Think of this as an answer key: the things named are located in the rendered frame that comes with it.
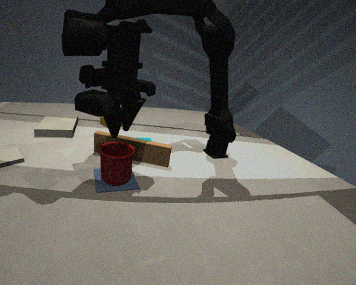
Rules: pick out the dark red cup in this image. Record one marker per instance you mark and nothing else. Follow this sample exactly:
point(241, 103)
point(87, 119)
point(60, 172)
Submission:
point(116, 162)

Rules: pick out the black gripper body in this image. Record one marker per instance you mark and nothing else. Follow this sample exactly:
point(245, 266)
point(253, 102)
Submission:
point(122, 82)

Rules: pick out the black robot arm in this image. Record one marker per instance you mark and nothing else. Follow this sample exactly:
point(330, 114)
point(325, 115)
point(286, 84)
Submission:
point(88, 34)

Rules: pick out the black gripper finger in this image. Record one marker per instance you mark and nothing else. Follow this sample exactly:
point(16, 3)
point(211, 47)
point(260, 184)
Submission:
point(114, 121)
point(132, 108)

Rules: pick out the yellow rectangular block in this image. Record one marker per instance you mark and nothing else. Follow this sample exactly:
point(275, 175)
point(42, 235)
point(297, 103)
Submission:
point(102, 121)

